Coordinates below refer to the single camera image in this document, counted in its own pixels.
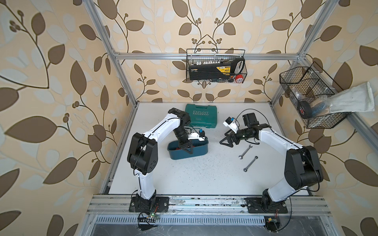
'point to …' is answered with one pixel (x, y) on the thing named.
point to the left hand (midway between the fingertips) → (190, 151)
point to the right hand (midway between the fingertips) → (224, 137)
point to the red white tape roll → (239, 78)
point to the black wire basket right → (309, 89)
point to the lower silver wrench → (245, 169)
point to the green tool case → (202, 116)
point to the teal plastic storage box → (200, 147)
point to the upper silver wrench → (243, 154)
